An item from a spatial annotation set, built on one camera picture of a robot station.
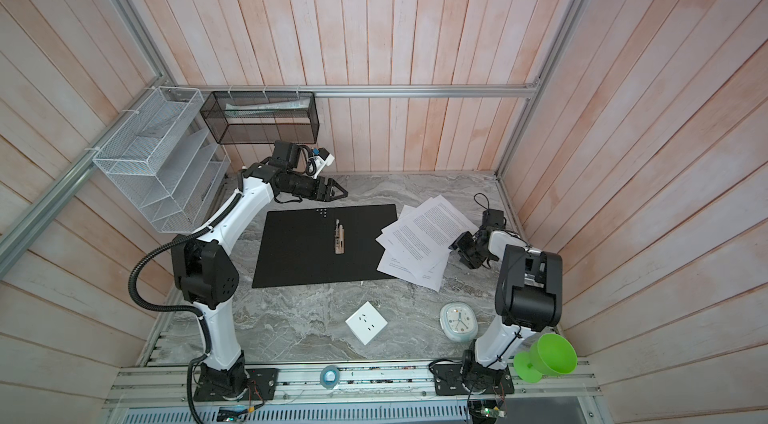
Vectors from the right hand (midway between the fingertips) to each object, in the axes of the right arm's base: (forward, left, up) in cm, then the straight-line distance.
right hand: (455, 249), depth 97 cm
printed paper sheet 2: (-5, +21, -1) cm, 22 cm away
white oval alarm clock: (-24, +2, +1) cm, 24 cm away
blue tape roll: (-38, +37, -1) cm, 53 cm away
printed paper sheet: (+7, +9, -2) cm, 12 cm away
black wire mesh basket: (+32, +65, +29) cm, 78 cm away
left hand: (+4, +37, +21) cm, 42 cm away
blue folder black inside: (0, +45, 0) cm, 45 cm away
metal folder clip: (+3, +39, 0) cm, 39 cm away
